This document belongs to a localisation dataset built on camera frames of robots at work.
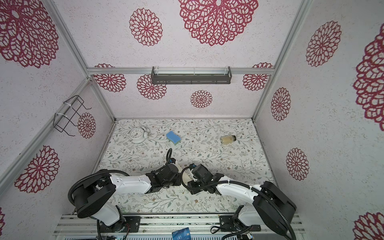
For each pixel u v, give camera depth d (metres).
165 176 0.67
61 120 0.73
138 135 1.06
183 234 0.72
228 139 1.03
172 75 0.92
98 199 0.43
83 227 0.74
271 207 0.42
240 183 0.50
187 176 0.74
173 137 1.07
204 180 0.65
